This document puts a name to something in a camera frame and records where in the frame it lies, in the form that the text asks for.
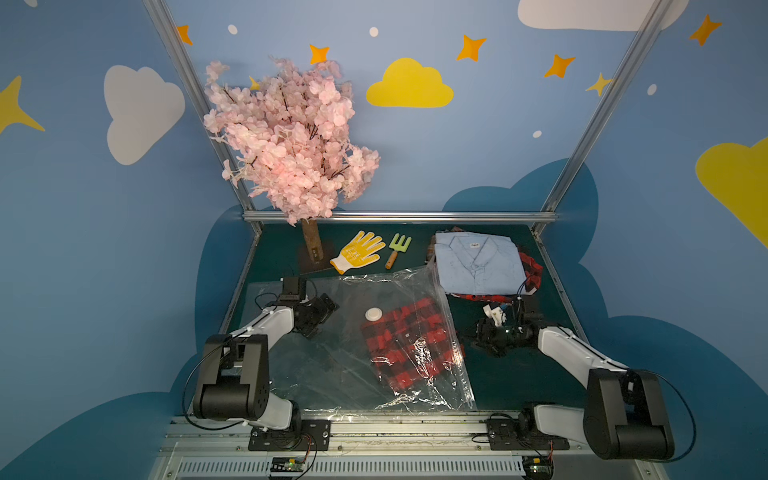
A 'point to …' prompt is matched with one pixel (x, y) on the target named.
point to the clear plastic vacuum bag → (335, 370)
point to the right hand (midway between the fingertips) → (471, 336)
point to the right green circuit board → (538, 466)
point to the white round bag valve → (373, 314)
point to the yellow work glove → (359, 252)
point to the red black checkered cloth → (533, 273)
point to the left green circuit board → (287, 464)
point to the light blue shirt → (474, 263)
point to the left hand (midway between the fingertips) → (332, 311)
